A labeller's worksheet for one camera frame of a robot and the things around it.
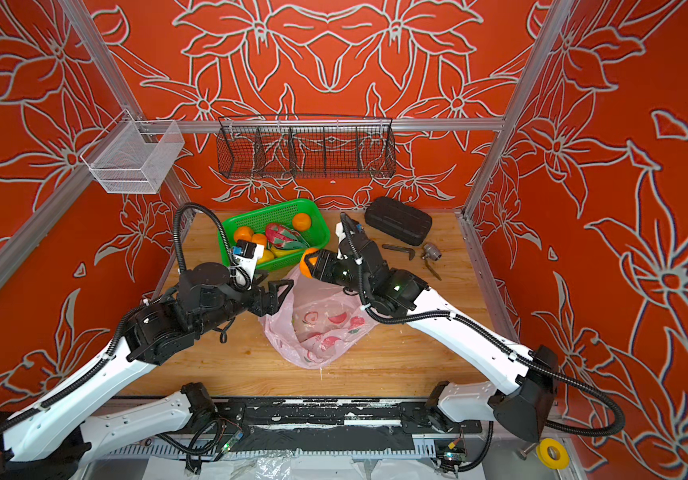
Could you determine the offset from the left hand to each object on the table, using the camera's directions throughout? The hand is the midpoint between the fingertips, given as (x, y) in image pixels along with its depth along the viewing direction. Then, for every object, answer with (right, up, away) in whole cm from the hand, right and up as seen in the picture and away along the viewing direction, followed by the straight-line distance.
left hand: (279, 276), depth 64 cm
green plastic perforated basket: (+5, +9, +41) cm, 42 cm away
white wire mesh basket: (-52, +34, +28) cm, 68 cm away
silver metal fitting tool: (+46, +3, +40) cm, 61 cm away
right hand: (+5, +3, +4) cm, 7 cm away
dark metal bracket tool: (+38, +3, +39) cm, 55 cm away
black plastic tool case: (+34, +15, +44) cm, 58 cm away
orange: (-22, +10, +40) cm, 47 cm away
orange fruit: (+5, +2, +3) cm, 6 cm away
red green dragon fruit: (-7, +8, +39) cm, 41 cm away
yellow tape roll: (+60, -42, +4) cm, 74 cm away
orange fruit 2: (-2, +14, +49) cm, 51 cm away
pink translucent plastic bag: (+6, -18, +26) cm, 32 cm away
